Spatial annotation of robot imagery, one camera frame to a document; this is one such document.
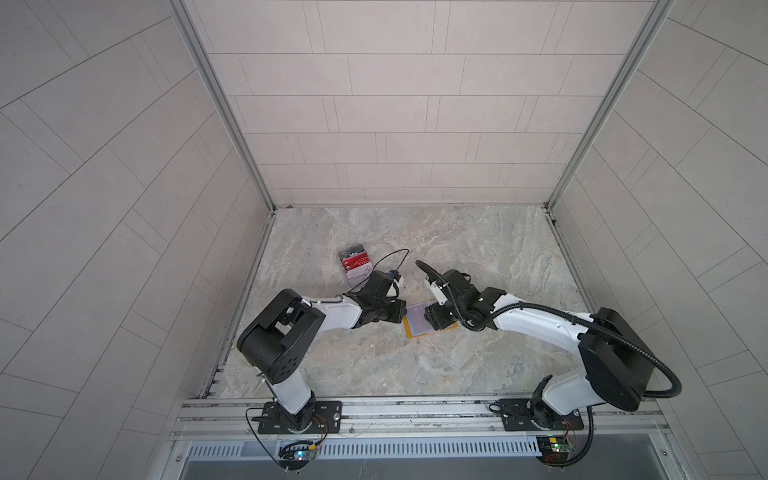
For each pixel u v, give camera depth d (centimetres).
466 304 64
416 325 87
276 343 45
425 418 72
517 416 71
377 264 99
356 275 93
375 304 71
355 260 96
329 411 72
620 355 43
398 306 80
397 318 79
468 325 62
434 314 74
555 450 68
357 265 95
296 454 65
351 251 96
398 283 83
